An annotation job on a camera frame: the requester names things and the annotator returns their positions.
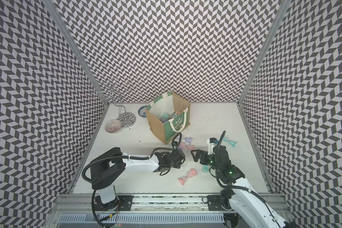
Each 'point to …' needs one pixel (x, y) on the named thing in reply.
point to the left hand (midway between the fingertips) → (177, 160)
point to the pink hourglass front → (190, 174)
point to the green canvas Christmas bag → (168, 115)
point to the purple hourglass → (188, 139)
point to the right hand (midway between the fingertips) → (197, 155)
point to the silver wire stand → (109, 88)
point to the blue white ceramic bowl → (142, 111)
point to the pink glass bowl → (113, 126)
